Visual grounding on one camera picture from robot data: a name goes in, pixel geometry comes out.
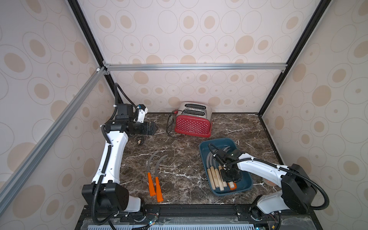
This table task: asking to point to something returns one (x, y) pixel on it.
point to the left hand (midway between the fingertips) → (153, 125)
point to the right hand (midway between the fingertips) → (231, 179)
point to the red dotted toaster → (194, 118)
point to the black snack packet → (140, 141)
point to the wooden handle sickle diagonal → (221, 185)
